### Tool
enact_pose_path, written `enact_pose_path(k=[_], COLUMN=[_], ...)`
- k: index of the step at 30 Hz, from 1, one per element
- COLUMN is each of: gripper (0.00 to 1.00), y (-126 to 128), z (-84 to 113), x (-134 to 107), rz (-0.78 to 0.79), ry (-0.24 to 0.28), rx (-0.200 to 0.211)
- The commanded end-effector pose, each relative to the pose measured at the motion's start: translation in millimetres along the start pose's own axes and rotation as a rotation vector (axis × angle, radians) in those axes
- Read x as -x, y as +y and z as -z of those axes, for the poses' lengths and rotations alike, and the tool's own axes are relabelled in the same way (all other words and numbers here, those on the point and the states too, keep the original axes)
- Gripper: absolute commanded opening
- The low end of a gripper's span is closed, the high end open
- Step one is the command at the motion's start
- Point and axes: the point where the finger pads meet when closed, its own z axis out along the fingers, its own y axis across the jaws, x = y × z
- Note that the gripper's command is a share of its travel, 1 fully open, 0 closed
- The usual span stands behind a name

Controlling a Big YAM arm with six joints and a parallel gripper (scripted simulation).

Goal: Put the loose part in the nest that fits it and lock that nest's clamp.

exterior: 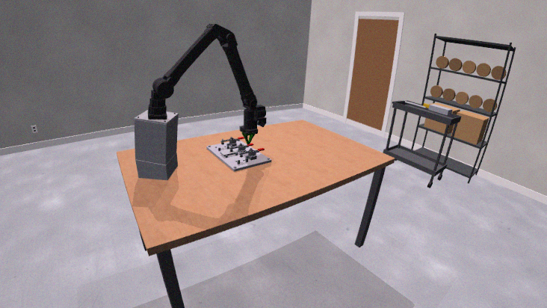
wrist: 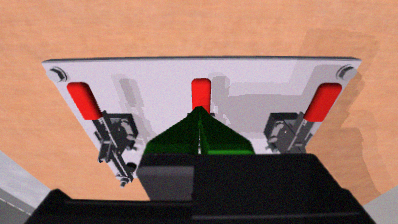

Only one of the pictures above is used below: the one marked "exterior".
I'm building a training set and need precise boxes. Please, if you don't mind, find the white fixture plate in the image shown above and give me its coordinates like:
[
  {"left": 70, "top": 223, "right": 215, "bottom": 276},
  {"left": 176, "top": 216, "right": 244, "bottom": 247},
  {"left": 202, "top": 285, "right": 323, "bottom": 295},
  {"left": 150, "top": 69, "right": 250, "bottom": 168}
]
[{"left": 206, "top": 142, "right": 272, "bottom": 172}]

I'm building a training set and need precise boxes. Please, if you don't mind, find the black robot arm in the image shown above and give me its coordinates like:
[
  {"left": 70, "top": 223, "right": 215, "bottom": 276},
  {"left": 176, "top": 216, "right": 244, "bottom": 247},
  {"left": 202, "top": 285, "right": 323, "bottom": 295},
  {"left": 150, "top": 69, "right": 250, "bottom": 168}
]
[{"left": 148, "top": 24, "right": 266, "bottom": 129}]

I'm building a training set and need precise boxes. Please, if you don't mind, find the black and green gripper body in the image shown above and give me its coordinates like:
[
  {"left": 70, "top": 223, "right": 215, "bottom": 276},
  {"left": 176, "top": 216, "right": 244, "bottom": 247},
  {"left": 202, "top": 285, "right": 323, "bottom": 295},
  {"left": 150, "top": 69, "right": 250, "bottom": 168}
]
[{"left": 240, "top": 119, "right": 258, "bottom": 135}]

